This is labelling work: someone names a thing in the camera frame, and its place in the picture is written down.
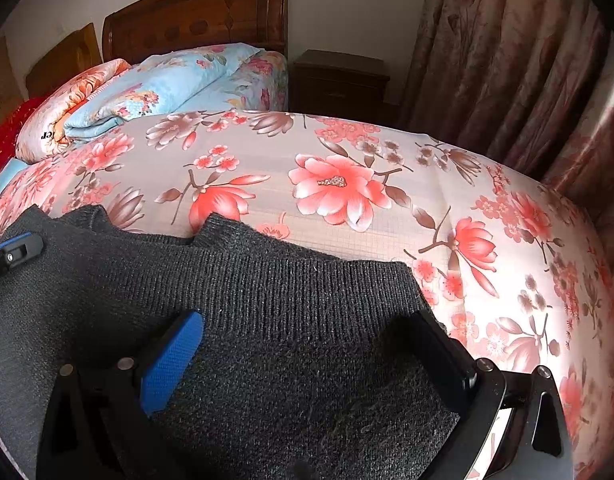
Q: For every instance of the dark wooden nightstand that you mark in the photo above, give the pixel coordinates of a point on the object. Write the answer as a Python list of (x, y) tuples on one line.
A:
[(342, 82)]

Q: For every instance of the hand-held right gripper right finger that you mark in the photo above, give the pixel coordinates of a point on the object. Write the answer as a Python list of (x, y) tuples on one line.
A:
[(449, 365)]

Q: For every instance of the red patterned blanket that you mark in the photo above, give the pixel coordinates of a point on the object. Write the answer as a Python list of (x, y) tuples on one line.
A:
[(2, 135)]

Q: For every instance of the pink floral curtain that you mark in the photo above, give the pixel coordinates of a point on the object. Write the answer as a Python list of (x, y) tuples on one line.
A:
[(502, 60)]

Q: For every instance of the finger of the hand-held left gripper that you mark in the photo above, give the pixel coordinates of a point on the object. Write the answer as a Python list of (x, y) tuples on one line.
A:
[(17, 249)]

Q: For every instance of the large carved wooden headboard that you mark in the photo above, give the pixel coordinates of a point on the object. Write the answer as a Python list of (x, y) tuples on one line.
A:
[(197, 15)]

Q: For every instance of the dark grey striped sweater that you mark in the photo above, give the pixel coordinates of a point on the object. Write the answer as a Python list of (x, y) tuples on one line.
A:
[(287, 335)]

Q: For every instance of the bed with floral sheet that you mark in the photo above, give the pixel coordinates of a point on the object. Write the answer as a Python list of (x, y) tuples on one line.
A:
[(337, 185)]

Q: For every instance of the light wooden wardrobe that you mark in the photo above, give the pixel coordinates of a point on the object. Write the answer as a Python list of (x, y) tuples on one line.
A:
[(2, 85)]

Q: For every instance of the light blue pillow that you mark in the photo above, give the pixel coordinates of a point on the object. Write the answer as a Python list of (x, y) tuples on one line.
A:
[(12, 175)]

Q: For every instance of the pink floral pillow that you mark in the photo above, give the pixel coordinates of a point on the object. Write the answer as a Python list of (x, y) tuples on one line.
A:
[(52, 110)]

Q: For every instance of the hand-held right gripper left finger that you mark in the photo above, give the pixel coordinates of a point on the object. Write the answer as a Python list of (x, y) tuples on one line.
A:
[(169, 365)]

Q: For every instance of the small wooden headboard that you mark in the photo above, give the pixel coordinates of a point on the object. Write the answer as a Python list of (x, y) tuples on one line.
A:
[(67, 62)]

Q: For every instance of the light blue folded quilt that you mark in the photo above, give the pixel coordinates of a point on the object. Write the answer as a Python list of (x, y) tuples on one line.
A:
[(162, 85)]

